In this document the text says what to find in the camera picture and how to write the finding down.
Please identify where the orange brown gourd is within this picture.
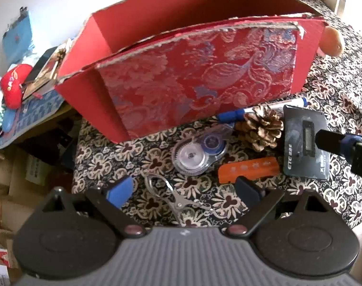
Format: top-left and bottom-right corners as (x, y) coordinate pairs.
(318, 27), (345, 57)

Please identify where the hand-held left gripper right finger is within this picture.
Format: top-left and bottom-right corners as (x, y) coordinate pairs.
(227, 176), (330, 239)

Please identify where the orange plastic bar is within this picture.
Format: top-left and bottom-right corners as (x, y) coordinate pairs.
(218, 157), (280, 184)

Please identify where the picture book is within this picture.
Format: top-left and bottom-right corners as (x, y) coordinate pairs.
(23, 39), (72, 100)

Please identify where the blue patterned cloth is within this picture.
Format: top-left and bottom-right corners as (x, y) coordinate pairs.
(0, 91), (65, 149)

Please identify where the blue capped marker pen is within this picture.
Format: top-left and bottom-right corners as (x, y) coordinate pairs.
(216, 97), (308, 123)

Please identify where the blue bag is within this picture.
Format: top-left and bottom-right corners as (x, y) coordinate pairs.
(2, 6), (35, 66)

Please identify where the clear correction tape dispenser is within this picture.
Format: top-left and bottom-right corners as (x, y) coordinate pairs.
(172, 124), (233, 175)

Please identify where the red plush toy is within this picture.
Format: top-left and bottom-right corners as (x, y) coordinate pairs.
(0, 64), (34, 109)

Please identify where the black pocket device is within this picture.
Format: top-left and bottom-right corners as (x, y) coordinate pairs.
(282, 105), (331, 181)

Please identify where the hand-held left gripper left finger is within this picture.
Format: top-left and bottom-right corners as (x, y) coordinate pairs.
(35, 176), (147, 239)

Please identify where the metal clip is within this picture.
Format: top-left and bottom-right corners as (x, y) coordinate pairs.
(144, 174), (213, 224)

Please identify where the red patterned cardboard box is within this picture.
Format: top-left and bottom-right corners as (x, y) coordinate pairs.
(54, 0), (329, 143)

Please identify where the brown pine cone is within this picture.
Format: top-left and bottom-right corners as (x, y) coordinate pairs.
(235, 106), (284, 152)

